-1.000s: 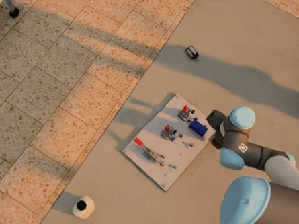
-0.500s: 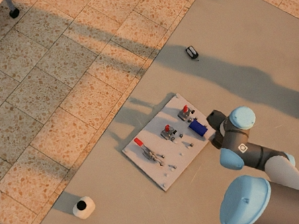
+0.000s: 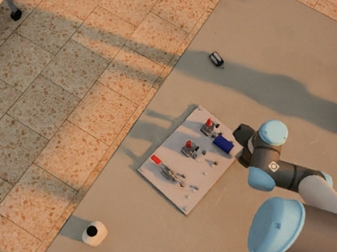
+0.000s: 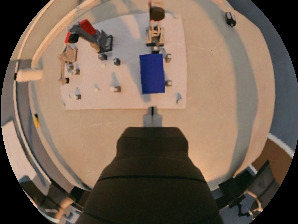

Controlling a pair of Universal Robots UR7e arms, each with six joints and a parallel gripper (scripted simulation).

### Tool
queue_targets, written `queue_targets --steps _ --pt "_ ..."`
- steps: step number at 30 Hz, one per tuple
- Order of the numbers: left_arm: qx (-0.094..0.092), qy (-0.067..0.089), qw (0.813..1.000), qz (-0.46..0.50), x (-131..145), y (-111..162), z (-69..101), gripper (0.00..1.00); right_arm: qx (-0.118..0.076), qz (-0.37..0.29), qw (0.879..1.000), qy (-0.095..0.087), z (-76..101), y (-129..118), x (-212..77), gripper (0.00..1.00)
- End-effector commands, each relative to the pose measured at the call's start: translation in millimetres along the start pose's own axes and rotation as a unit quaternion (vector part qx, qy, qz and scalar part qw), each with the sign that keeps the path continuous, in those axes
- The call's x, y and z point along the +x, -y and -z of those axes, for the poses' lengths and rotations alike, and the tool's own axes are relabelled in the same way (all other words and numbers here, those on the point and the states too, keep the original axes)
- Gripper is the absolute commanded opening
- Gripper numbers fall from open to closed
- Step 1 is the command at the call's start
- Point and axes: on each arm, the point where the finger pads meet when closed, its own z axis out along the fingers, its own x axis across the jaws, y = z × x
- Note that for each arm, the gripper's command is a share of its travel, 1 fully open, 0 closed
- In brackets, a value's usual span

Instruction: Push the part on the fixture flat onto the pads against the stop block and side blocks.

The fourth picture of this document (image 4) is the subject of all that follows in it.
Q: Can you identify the white plastic bottle with black cap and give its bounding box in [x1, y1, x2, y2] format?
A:
[13, 68, 43, 81]

